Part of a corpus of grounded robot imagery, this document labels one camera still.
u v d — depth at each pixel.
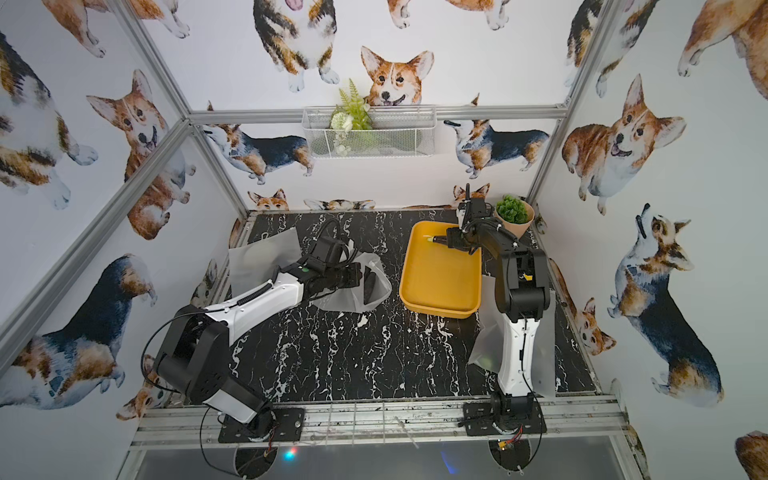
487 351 0.81
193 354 0.44
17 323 0.49
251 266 1.03
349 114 0.82
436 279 1.04
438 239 1.10
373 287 0.95
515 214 1.04
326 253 0.69
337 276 0.75
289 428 0.74
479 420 0.74
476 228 0.78
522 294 0.58
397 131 0.92
